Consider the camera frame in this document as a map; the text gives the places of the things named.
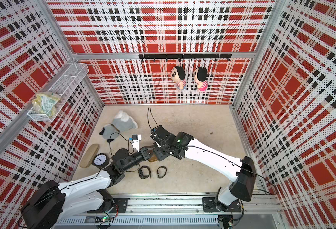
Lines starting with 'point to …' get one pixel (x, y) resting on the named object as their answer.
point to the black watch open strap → (158, 173)
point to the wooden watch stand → (153, 157)
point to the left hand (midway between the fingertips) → (160, 146)
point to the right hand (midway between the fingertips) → (163, 151)
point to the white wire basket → (64, 84)
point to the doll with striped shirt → (178, 75)
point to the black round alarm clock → (100, 160)
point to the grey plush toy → (121, 121)
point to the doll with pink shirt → (200, 75)
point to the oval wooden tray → (88, 155)
